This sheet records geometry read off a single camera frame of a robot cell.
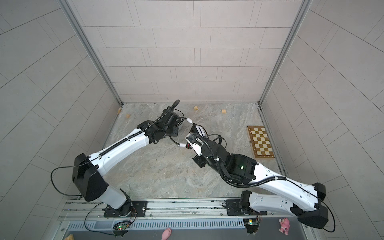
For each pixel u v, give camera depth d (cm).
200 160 55
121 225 64
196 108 113
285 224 65
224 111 112
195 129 72
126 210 64
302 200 39
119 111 112
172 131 71
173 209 72
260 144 91
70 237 63
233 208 69
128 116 108
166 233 64
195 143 51
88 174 39
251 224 68
